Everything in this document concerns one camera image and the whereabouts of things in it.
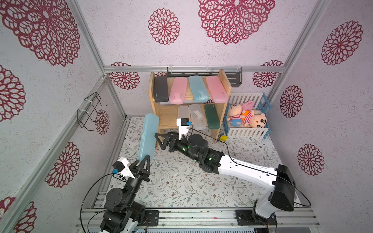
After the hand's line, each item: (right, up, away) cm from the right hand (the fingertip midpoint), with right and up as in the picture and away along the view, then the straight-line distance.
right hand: (164, 133), depth 66 cm
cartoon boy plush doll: (+55, +9, +37) cm, 67 cm away
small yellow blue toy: (+36, -4, +36) cm, 51 cm away
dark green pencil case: (+26, +9, +22) cm, 35 cm away
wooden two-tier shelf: (-2, +12, +27) cm, 29 cm away
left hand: (-7, -10, -2) cm, 12 cm away
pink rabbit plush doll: (+46, +14, +38) cm, 61 cm away
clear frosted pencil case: (+17, +7, +22) cm, 29 cm away
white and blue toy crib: (+70, +22, +48) cm, 87 cm away
